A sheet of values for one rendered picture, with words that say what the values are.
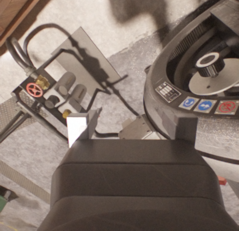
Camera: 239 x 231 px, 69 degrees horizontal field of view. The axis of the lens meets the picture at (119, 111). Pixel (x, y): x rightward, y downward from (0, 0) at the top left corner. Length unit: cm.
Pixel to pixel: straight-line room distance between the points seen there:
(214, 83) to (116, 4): 83
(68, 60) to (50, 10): 31
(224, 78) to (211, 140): 13
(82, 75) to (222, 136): 111
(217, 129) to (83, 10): 101
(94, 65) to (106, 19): 30
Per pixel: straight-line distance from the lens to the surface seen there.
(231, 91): 40
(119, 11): 113
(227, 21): 62
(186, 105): 40
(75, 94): 98
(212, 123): 34
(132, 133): 49
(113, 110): 144
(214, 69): 39
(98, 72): 127
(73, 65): 130
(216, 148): 34
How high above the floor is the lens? 111
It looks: 50 degrees down
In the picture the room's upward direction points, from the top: 168 degrees counter-clockwise
